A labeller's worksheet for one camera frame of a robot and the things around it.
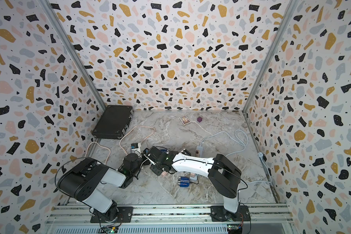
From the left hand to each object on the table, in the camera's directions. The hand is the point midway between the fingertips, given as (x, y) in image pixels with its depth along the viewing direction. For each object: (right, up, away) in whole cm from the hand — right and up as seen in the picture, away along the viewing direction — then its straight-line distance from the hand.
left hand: (152, 153), depth 92 cm
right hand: (+4, -5, -9) cm, 11 cm away
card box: (+21, +22, +22) cm, 37 cm away
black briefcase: (-32, +21, +17) cm, 42 cm away
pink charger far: (+28, +1, -4) cm, 29 cm away
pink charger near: (+26, -12, -9) cm, 29 cm away
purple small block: (+33, +22, +24) cm, 46 cm away
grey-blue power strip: (+31, +2, +5) cm, 32 cm away
